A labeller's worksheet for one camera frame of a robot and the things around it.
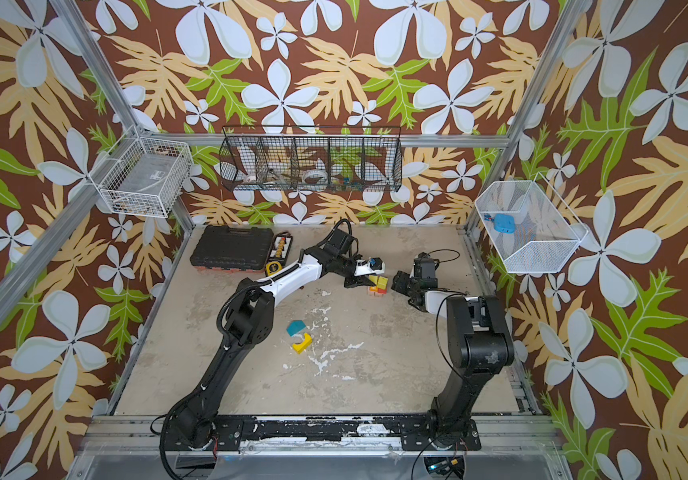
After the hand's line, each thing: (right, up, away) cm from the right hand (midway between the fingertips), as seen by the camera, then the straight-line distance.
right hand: (399, 278), depth 101 cm
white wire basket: (-79, +32, -14) cm, 86 cm away
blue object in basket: (+28, +17, -14) cm, 36 cm away
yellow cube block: (-9, 0, -5) cm, 11 cm away
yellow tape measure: (-45, +3, +4) cm, 45 cm away
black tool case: (-64, +10, +8) cm, 65 cm away
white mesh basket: (+33, +16, -17) cm, 41 cm away
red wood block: (-6, -4, -3) cm, 8 cm away
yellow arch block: (-31, -19, -13) cm, 39 cm away
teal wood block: (-34, -14, -11) cm, 38 cm away
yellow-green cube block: (-7, -1, -5) cm, 8 cm away
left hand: (-9, +3, -3) cm, 10 cm away
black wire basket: (-30, +40, -3) cm, 50 cm away
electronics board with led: (+7, -45, -27) cm, 53 cm away
